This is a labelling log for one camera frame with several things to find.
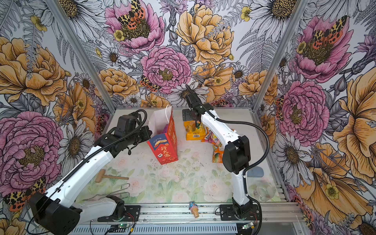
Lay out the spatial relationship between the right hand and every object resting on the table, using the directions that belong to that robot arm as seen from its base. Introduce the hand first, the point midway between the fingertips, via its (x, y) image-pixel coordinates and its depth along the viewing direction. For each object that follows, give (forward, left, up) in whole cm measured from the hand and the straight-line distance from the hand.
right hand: (192, 119), depth 91 cm
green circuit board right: (-52, -25, -19) cm, 61 cm away
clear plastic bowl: (-37, -37, -18) cm, 55 cm away
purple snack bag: (-3, +17, -6) cm, 18 cm away
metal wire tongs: (-38, +52, -18) cm, 67 cm away
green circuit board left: (-51, +34, -18) cm, 64 cm away
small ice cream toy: (-45, 0, -16) cm, 48 cm away
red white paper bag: (-17, +15, +2) cm, 23 cm away
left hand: (-15, +21, +4) cm, 27 cm away
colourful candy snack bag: (-6, -12, -12) cm, 18 cm away
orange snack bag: (-17, -15, -16) cm, 28 cm away
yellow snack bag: (-2, 0, -12) cm, 12 cm away
